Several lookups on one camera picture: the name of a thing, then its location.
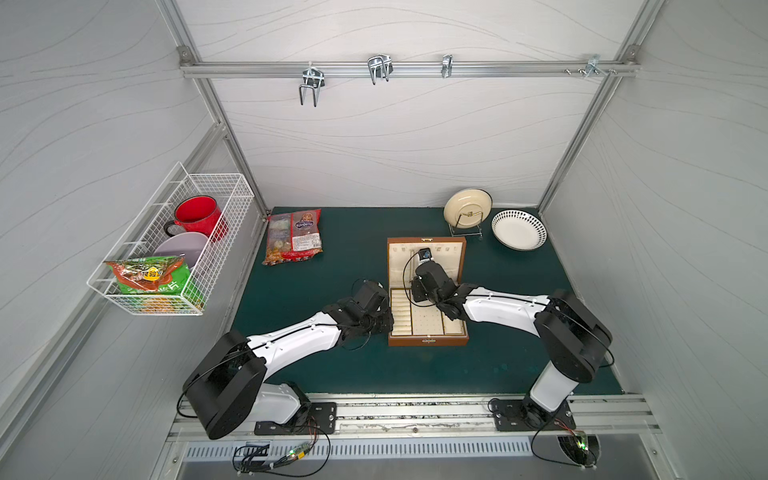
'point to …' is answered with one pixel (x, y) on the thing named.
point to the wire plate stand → (480, 233)
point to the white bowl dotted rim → (519, 230)
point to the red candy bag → (293, 236)
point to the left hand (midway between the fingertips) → (396, 323)
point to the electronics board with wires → (249, 459)
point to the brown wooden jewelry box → (423, 324)
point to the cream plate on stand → (468, 208)
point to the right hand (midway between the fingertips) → (418, 276)
